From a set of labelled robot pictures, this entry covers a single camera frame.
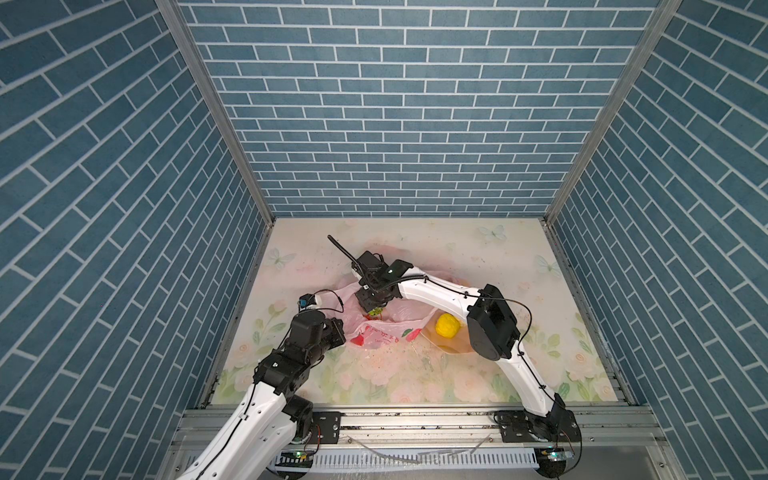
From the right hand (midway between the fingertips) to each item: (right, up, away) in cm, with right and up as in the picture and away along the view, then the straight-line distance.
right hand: (363, 297), depth 92 cm
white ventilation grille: (+15, -35, -21) cm, 44 cm away
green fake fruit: (+4, -4, -4) cm, 7 cm away
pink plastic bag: (+11, -5, -11) cm, 16 cm away
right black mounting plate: (+46, -23, -28) cm, 58 cm away
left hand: (-3, -5, -11) cm, 13 cm away
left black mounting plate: (-7, -30, -18) cm, 35 cm away
